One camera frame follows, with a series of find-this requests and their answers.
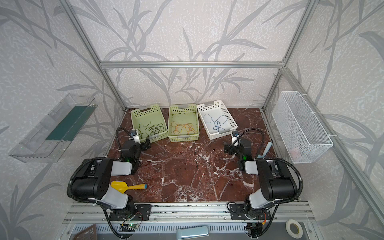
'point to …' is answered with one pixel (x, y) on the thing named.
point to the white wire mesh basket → (304, 137)
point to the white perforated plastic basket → (216, 119)
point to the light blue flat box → (190, 233)
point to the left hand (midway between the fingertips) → (143, 131)
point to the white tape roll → (294, 229)
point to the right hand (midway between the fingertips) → (232, 135)
